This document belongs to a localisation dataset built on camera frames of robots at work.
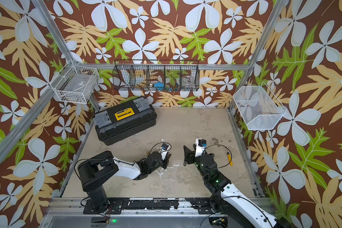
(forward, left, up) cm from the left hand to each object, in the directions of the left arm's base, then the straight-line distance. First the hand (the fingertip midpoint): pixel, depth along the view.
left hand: (170, 152), depth 89 cm
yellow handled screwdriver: (-2, -39, -4) cm, 39 cm away
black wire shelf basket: (+46, +12, +26) cm, 54 cm away
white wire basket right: (+18, -53, +22) cm, 60 cm away
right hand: (-2, -9, +13) cm, 16 cm away
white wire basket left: (+30, +58, +30) cm, 72 cm away
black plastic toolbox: (+17, +31, +12) cm, 37 cm away
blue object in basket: (+37, +8, +24) cm, 44 cm away
